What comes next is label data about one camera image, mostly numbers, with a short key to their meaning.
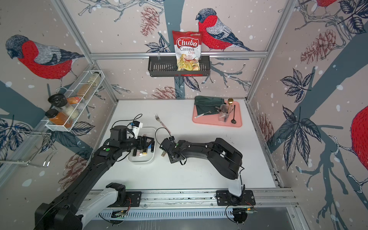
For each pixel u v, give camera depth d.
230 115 1.02
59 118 0.61
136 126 0.71
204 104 1.18
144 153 0.90
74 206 0.41
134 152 0.89
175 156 0.63
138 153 0.88
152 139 0.77
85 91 0.77
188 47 0.83
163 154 0.90
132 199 0.73
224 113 1.03
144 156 0.89
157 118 1.07
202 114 1.10
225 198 0.73
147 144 0.73
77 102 0.70
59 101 0.62
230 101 1.02
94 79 0.85
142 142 0.70
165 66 0.95
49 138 0.69
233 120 1.07
